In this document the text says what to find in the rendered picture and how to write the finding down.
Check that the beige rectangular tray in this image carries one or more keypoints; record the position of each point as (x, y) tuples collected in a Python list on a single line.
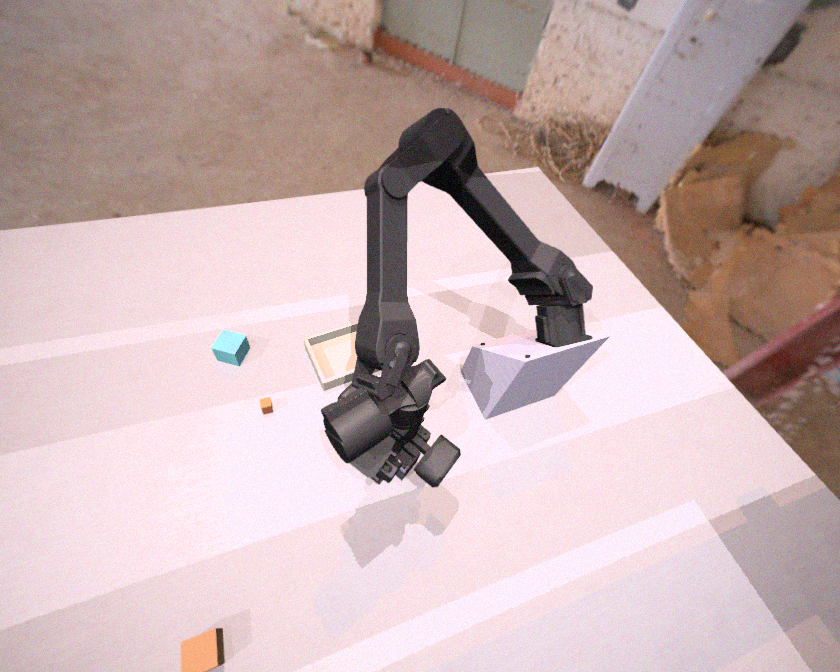
[(332, 354)]

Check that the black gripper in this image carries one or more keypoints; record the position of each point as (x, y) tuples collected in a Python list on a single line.
[(437, 459)]

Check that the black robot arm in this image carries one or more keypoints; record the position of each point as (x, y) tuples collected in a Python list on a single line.
[(438, 150)]

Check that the light blue cube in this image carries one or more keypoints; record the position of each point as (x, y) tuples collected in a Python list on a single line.
[(231, 347)]

